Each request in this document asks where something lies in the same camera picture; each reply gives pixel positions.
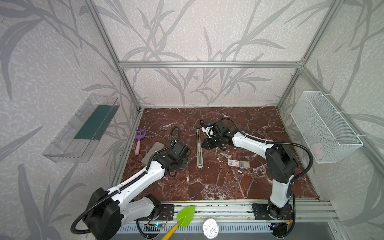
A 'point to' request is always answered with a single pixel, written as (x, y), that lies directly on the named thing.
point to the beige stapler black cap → (199, 151)
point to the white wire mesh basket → (330, 138)
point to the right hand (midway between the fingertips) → (202, 141)
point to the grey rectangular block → (156, 146)
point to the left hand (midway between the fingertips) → (186, 156)
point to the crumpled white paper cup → (210, 228)
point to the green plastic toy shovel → (184, 218)
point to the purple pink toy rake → (139, 136)
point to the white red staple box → (238, 163)
